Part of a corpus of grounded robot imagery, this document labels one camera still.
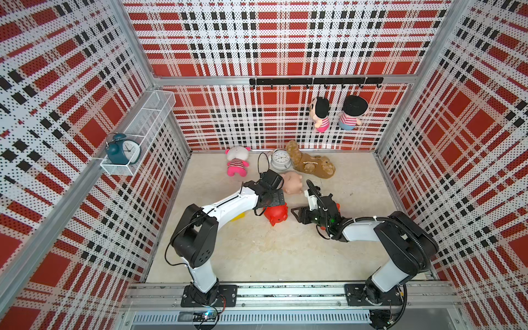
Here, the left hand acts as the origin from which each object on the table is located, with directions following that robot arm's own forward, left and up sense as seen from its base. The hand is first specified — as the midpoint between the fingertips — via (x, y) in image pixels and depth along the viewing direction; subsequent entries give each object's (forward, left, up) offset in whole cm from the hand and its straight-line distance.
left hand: (274, 200), depth 90 cm
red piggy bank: (-5, -1, -2) cm, 6 cm away
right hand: (-3, -11, -3) cm, 11 cm away
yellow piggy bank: (-4, +15, -6) cm, 17 cm away
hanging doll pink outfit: (+38, -22, +21) cm, 48 cm away
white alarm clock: (+29, -3, -5) cm, 29 cm away
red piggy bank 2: (-4, -28, +1) cm, 28 cm away
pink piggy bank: (+9, -8, 0) cm, 13 cm away
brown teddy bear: (+20, -22, -1) cm, 30 cm away
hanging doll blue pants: (+35, -37, +24) cm, 56 cm away
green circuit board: (-42, +24, -7) cm, 49 cm away
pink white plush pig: (+24, +20, -2) cm, 31 cm away
